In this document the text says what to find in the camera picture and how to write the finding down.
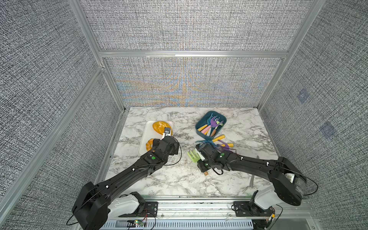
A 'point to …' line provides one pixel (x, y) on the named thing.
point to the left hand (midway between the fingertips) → (170, 140)
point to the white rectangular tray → (147, 132)
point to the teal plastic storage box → (202, 120)
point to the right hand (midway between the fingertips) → (197, 161)
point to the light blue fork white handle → (209, 132)
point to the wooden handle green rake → (194, 156)
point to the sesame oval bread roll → (159, 127)
